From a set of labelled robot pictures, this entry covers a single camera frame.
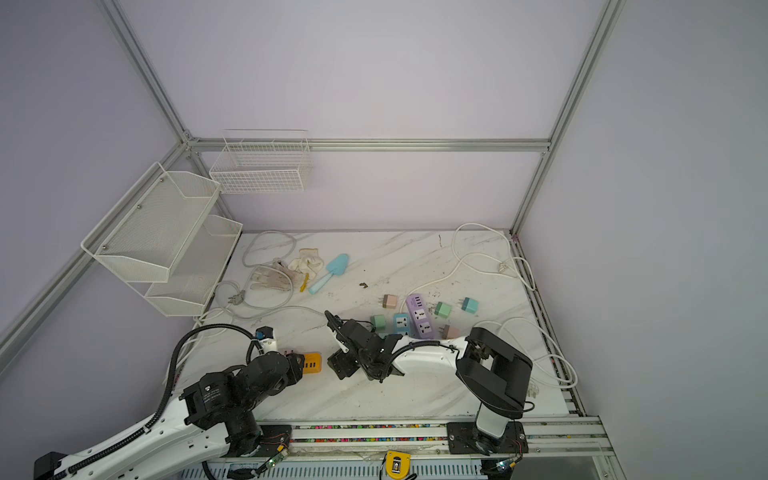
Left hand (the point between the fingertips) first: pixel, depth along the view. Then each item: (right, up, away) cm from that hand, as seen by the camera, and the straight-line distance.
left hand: (296, 363), depth 76 cm
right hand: (+9, 0, +6) cm, 11 cm away
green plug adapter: (+41, +11, +20) cm, 47 cm away
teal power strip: (+28, +7, +17) cm, 33 cm away
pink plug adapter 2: (+43, +4, +16) cm, 46 cm away
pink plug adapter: (+24, +13, +22) cm, 35 cm away
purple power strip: (+34, +7, +17) cm, 38 cm away
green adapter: (+20, +7, +17) cm, 28 cm away
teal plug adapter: (+51, +12, +22) cm, 57 cm away
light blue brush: (+4, +24, +35) cm, 43 cm away
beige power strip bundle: (-14, +20, +28) cm, 38 cm away
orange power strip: (+2, -3, +8) cm, 9 cm away
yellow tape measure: (+26, -21, -7) cm, 34 cm away
